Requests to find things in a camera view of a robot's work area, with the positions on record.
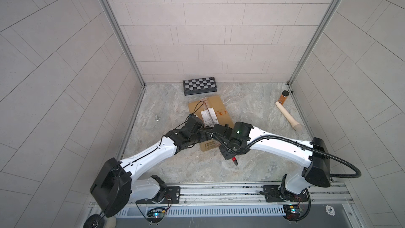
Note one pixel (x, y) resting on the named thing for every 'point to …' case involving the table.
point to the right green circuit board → (292, 211)
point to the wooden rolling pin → (295, 125)
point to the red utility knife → (234, 160)
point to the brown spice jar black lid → (282, 98)
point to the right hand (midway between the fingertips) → (226, 157)
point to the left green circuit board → (156, 213)
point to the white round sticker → (330, 210)
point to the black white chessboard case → (199, 86)
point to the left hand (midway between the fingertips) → (210, 134)
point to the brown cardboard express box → (211, 112)
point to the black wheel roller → (95, 220)
